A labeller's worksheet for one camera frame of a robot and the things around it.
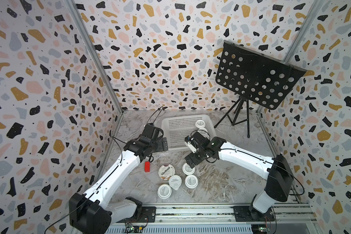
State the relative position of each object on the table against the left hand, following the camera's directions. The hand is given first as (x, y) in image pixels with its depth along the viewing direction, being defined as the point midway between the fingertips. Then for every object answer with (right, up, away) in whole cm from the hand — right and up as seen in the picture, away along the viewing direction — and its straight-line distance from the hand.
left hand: (160, 143), depth 80 cm
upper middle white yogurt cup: (+15, -15, +2) cm, 21 cm away
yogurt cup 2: (+22, +7, -16) cm, 28 cm away
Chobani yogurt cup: (+3, -16, +4) cm, 17 cm away
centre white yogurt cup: (+17, -21, -1) cm, 27 cm away
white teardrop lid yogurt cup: (+8, -21, 0) cm, 22 cm away
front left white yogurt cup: (+3, -25, -4) cm, 25 cm away
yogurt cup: (+24, +11, +25) cm, 36 cm away
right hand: (+18, -9, +2) cm, 20 cm away
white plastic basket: (+7, +7, +30) cm, 32 cm away
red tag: (-10, -16, +10) cm, 21 cm away
